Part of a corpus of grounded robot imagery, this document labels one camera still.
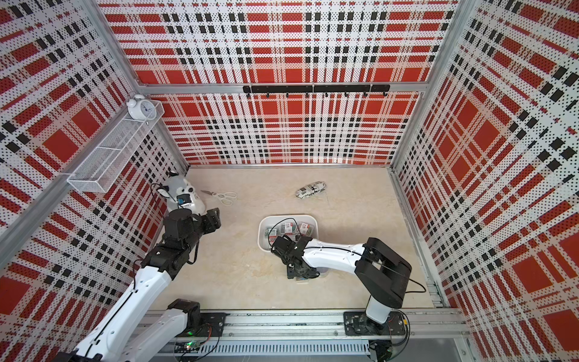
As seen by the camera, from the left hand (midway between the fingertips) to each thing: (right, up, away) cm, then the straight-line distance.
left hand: (214, 212), depth 80 cm
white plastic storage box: (+18, -8, +17) cm, 26 cm away
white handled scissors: (-6, +3, +28) cm, 29 cm away
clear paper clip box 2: (+19, -11, +13) cm, 26 cm away
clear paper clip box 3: (+26, -9, +14) cm, 30 cm away
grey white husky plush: (-5, +7, -13) cm, 16 cm away
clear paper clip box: (+33, -8, +12) cm, 36 cm away
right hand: (+32, -23, +4) cm, 40 cm away
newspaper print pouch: (+36, +8, +28) cm, 46 cm away
